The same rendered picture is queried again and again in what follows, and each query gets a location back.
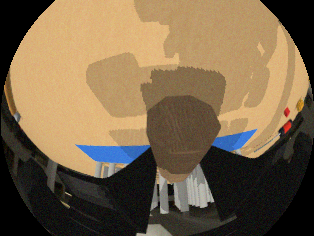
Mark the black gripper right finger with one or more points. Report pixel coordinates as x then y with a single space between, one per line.
232 177

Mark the blue flat strip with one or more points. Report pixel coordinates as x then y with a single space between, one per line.
127 154

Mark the yellow screwdriver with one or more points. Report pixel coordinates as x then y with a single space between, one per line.
300 105

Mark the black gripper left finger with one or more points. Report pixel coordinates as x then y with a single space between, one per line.
129 191

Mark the red and black screwdriver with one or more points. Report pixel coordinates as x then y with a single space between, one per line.
280 132

